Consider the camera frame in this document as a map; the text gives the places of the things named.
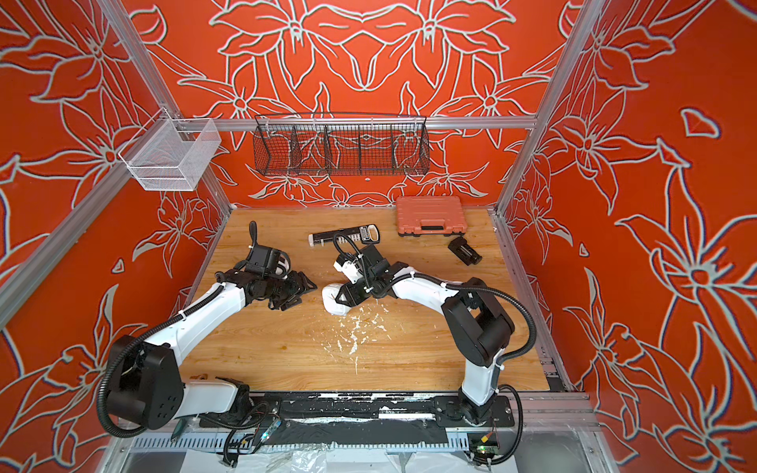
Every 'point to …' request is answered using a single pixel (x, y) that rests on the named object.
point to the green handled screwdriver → (178, 429)
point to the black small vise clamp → (464, 251)
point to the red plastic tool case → (430, 215)
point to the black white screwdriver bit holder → (368, 235)
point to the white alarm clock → (328, 295)
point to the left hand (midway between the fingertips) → (312, 289)
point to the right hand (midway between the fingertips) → (341, 291)
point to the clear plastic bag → (298, 459)
